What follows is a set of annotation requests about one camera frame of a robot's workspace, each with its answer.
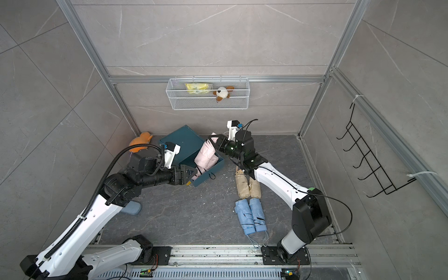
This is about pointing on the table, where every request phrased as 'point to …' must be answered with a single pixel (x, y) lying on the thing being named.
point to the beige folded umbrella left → (242, 184)
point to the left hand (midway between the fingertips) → (192, 168)
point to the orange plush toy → (144, 138)
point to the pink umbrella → (206, 157)
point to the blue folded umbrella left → (245, 214)
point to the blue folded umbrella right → (258, 214)
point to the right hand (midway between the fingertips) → (210, 138)
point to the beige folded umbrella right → (255, 188)
